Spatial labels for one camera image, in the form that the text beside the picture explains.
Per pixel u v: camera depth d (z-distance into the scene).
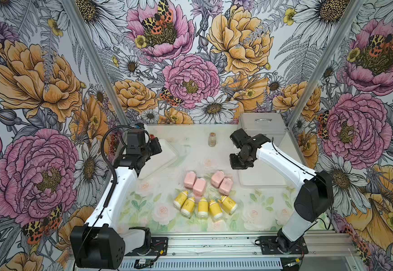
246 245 0.76
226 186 0.86
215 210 0.79
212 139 1.06
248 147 0.61
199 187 0.86
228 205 0.79
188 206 0.78
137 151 0.59
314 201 0.45
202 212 0.77
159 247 0.73
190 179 0.89
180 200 0.80
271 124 1.02
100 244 0.38
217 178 0.88
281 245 0.67
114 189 0.46
